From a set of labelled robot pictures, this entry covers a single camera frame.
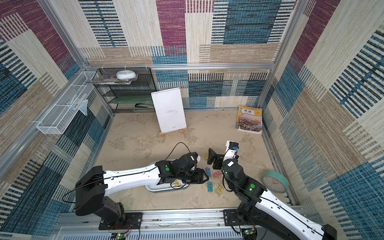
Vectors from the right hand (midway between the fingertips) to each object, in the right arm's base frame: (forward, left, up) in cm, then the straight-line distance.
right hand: (217, 149), depth 74 cm
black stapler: (+44, +50, -11) cm, 68 cm away
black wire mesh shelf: (+49, +54, -7) cm, 73 cm away
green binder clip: (-11, +3, -21) cm, 24 cm away
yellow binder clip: (-12, -2, -20) cm, 24 cm away
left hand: (-11, +5, -10) cm, 15 cm away
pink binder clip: (-4, -1, -20) cm, 21 cm away
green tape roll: (-11, -29, -13) cm, 34 cm away
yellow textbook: (+36, -29, -20) cm, 51 cm away
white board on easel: (+29, +26, -1) cm, 39 cm away
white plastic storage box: (-11, +26, -19) cm, 34 cm away
